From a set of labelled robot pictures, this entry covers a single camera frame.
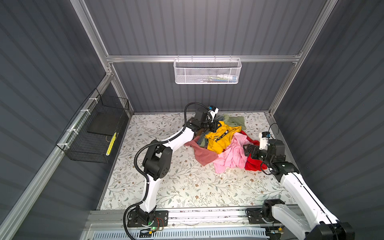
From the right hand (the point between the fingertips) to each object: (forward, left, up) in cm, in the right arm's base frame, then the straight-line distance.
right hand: (253, 147), depth 82 cm
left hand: (+15, +17, +3) cm, 23 cm away
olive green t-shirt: (+30, +1, -12) cm, 33 cm away
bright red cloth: (-5, -1, -10) cm, 12 cm away
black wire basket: (-1, +83, +15) cm, 84 cm away
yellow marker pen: (-6, +72, +14) cm, 73 cm away
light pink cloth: (-2, +9, -7) cm, 12 cm away
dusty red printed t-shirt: (+1, +27, -12) cm, 30 cm away
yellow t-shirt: (+8, +18, -4) cm, 20 cm away
